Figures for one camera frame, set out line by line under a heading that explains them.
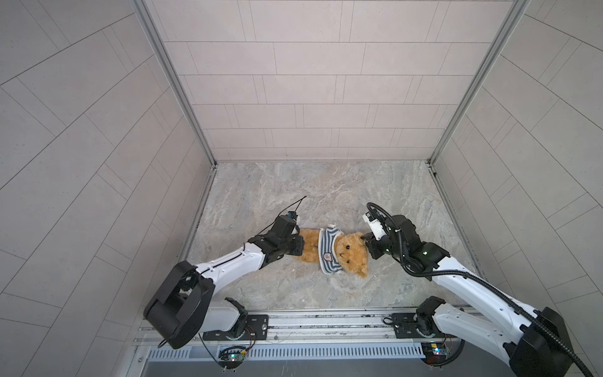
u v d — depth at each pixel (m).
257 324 0.72
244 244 0.58
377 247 0.69
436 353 0.68
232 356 0.65
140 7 0.70
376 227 0.69
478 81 0.87
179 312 0.40
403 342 0.70
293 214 0.77
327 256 0.79
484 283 0.47
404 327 0.72
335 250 0.77
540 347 0.38
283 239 0.66
